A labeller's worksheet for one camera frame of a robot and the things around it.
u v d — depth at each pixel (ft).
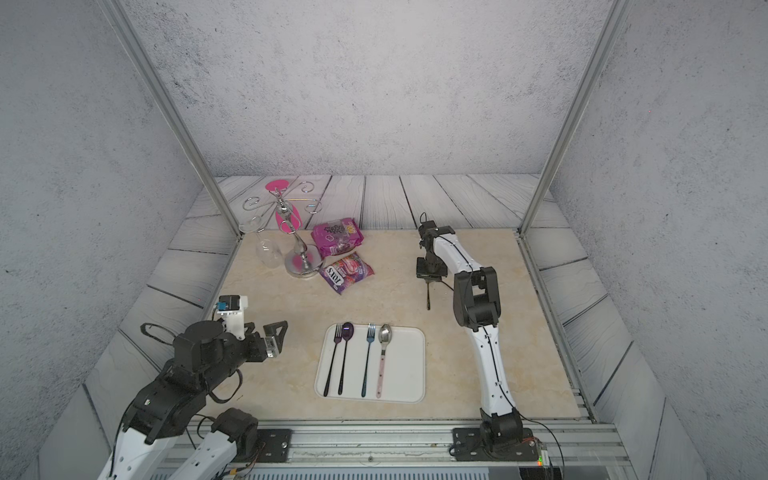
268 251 3.08
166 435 1.44
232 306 1.92
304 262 3.65
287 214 2.99
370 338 2.99
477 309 2.16
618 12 2.30
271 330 2.01
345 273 3.43
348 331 3.01
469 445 2.35
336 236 3.65
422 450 2.38
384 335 2.97
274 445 2.40
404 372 2.78
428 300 3.32
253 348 1.95
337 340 3.00
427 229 2.75
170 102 2.80
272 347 2.03
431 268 3.18
